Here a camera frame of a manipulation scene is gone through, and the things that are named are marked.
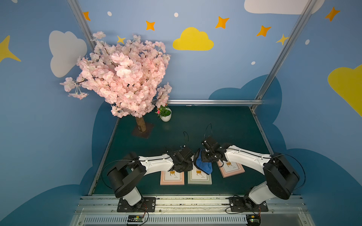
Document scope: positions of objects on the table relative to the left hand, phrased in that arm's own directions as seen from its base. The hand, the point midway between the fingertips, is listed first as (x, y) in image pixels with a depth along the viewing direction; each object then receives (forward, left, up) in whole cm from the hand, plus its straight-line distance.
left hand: (192, 165), depth 87 cm
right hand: (+6, -8, +2) cm, 10 cm away
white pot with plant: (+36, +21, +9) cm, 43 cm away
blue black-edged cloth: (-3, -8, +5) cm, 9 cm away
